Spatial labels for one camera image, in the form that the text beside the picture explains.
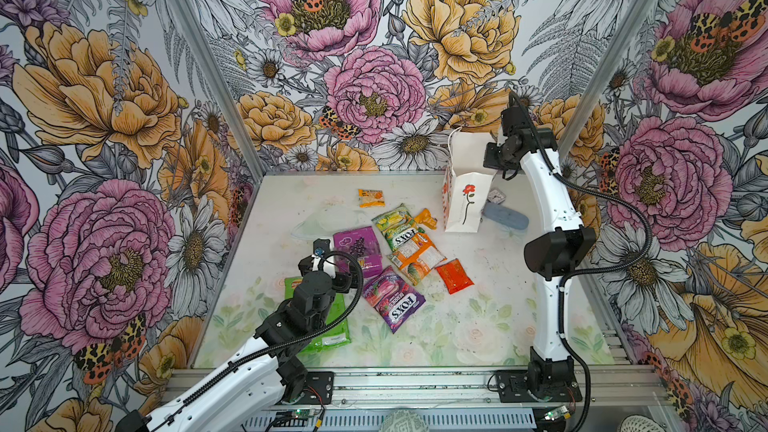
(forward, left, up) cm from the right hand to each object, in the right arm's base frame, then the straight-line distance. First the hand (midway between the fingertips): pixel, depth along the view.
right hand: (493, 168), depth 91 cm
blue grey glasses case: (-1, -9, -22) cm, 24 cm away
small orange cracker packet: (+8, +39, -21) cm, 45 cm away
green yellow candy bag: (-6, +28, -20) cm, 35 cm away
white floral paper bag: (-5, +8, 0) cm, 10 cm away
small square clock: (+8, -8, -22) cm, 24 cm away
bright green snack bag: (-40, +47, -22) cm, 65 cm away
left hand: (-26, +45, -7) cm, 52 cm away
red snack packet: (-23, +12, -24) cm, 35 cm away
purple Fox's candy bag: (-29, +32, -20) cm, 48 cm away
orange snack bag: (-19, +24, -21) cm, 36 cm away
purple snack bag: (-14, +40, -18) cm, 46 cm away
